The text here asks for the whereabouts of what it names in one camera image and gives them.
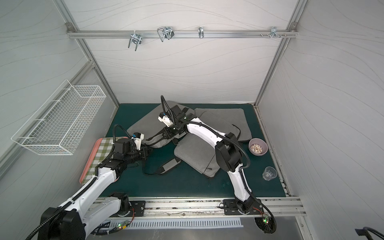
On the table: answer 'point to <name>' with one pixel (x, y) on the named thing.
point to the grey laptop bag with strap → (150, 129)
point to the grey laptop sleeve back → (226, 121)
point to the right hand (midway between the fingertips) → (163, 133)
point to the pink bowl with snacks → (258, 146)
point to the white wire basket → (60, 125)
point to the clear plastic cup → (269, 173)
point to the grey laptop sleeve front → (198, 154)
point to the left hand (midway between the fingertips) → (152, 150)
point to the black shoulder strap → (173, 163)
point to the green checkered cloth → (103, 150)
